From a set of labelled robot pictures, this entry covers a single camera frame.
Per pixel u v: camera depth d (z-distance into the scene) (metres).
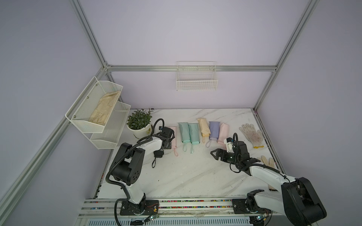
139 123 0.89
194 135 1.01
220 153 0.78
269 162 0.90
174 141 0.96
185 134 1.02
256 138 1.02
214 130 1.04
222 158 0.77
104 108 0.80
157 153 0.93
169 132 0.79
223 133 1.01
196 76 0.95
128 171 0.47
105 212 0.74
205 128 1.04
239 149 0.68
